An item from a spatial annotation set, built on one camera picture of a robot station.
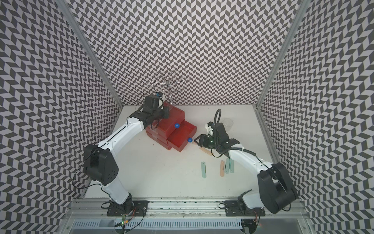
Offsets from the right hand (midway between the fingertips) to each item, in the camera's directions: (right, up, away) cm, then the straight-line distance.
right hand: (197, 143), depth 84 cm
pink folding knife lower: (+15, -15, +2) cm, 21 cm away
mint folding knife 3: (+21, -14, +4) cm, 25 cm away
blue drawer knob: (-4, +2, +2) cm, 5 cm away
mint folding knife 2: (+18, -14, +3) cm, 23 cm away
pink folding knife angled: (+7, -7, +11) cm, 15 cm away
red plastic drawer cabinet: (-22, +7, -1) cm, 23 cm away
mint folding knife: (+4, -16, +2) cm, 17 cm away
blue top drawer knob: (-12, +11, 0) cm, 16 cm away
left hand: (-18, +18, +4) cm, 26 cm away
